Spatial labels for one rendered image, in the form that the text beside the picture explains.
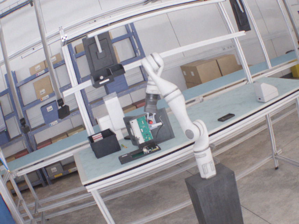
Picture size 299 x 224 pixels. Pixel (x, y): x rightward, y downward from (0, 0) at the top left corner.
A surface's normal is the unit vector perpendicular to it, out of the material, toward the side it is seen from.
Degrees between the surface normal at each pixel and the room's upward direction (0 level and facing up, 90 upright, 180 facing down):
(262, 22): 90
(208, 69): 90
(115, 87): 90
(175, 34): 90
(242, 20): 99
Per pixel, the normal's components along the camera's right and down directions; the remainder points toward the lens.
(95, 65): 0.34, 0.22
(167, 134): -0.15, 0.26
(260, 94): -0.90, 0.36
